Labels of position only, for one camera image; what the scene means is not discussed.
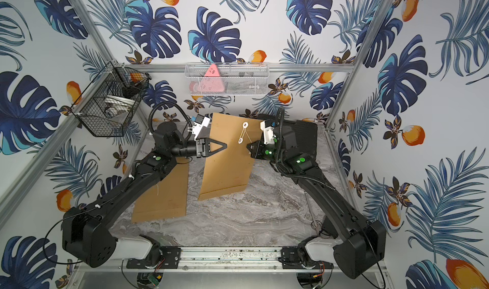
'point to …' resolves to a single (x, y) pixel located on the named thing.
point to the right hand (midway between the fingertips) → (248, 144)
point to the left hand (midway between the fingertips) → (224, 144)
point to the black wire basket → (109, 102)
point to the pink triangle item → (211, 82)
